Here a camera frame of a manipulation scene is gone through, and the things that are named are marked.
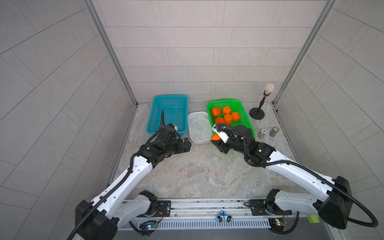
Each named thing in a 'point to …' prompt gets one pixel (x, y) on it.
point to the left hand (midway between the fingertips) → (187, 143)
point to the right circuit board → (277, 224)
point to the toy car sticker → (224, 216)
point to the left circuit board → (149, 225)
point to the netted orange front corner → (235, 116)
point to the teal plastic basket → (175, 108)
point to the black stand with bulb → (258, 113)
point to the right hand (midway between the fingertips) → (214, 137)
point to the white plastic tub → (200, 127)
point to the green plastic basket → (235, 105)
